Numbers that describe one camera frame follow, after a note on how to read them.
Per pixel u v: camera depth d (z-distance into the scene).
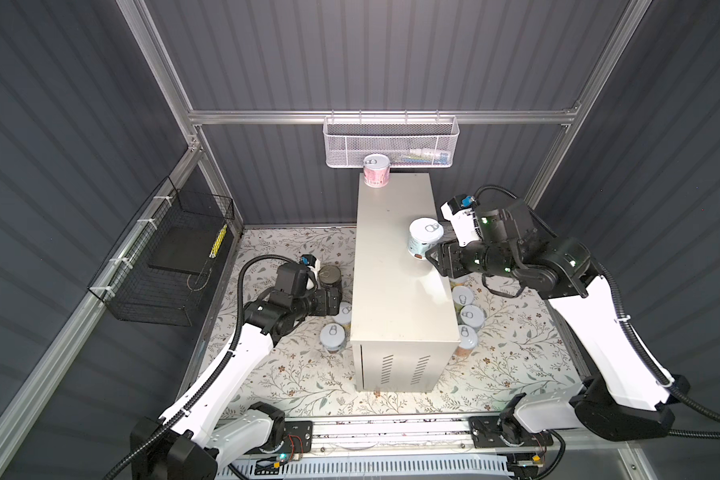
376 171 0.79
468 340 0.85
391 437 0.75
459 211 0.52
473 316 0.89
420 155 0.91
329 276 0.93
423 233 0.65
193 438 0.39
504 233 0.43
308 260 0.69
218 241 0.80
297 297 0.59
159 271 0.72
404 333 0.55
